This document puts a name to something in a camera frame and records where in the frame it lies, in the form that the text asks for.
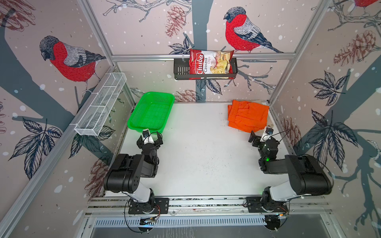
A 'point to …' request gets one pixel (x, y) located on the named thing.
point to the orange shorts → (247, 116)
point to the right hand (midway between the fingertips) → (258, 134)
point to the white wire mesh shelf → (93, 120)
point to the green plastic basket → (152, 111)
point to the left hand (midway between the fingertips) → (148, 133)
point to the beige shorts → (269, 122)
